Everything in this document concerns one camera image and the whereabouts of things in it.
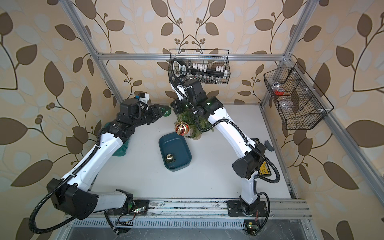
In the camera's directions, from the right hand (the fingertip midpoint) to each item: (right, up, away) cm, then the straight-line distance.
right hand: (171, 104), depth 73 cm
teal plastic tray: (-1, -25, +26) cm, 36 cm away
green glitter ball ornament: (-2, -4, -2) cm, 5 cm away
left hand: (-4, -1, -1) cm, 4 cm away
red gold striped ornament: (+5, -12, -2) cm, 13 cm away
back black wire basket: (+23, +27, +25) cm, 43 cm away
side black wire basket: (+65, +1, +2) cm, 65 cm away
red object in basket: (+58, +8, +8) cm, 59 cm away
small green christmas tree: (+12, -10, +6) cm, 17 cm away
